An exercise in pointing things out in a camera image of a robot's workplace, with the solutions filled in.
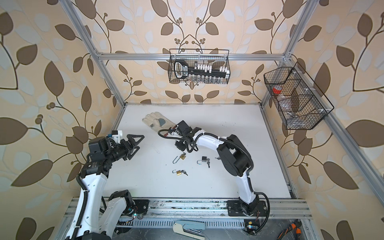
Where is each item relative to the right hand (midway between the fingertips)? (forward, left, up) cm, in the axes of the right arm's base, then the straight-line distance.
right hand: (179, 144), depth 93 cm
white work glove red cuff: (+21, +17, -3) cm, 27 cm away
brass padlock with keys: (-16, 0, -5) cm, 17 cm away
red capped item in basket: (+20, -60, +25) cm, 68 cm away
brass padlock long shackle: (-7, -1, -4) cm, 8 cm away
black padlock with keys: (-9, -15, -4) cm, 18 cm away
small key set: (-8, -24, -4) cm, 26 cm away
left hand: (-9, +17, +19) cm, 26 cm away
